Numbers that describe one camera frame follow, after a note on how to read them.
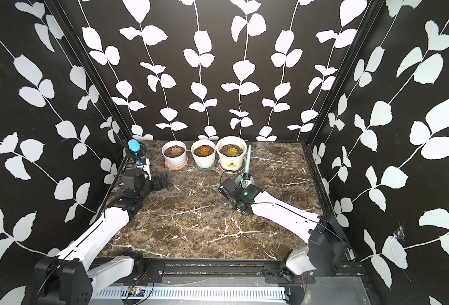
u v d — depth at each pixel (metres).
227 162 1.01
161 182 0.76
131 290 0.70
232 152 1.01
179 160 1.02
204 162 1.01
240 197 0.58
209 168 1.07
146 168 0.74
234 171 1.07
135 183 0.62
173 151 1.04
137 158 1.07
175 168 1.07
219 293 0.70
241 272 0.76
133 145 0.90
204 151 1.04
